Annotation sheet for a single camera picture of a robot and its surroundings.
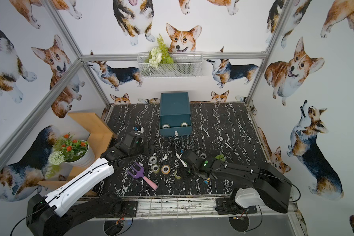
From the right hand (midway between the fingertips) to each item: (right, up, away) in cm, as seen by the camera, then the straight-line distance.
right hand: (183, 165), depth 82 cm
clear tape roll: (-19, 0, +9) cm, 21 cm away
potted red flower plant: (-54, +9, -7) cm, 55 cm away
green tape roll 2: (-17, -4, +5) cm, 18 cm away
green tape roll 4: (0, +22, +6) cm, 23 cm away
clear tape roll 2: (+12, +4, +8) cm, 15 cm away
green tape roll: (-11, +22, +5) cm, 25 cm away
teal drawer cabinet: (-6, +25, +13) cm, 29 cm away
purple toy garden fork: (-25, -6, +4) cm, 26 cm away
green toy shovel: (+24, +1, +12) cm, 27 cm away
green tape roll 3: (-4, -7, +2) cm, 8 cm away
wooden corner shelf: (-53, +14, +13) cm, 56 cm away
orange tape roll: (-9, -4, +5) cm, 11 cm away
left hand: (-19, +14, -1) cm, 24 cm away
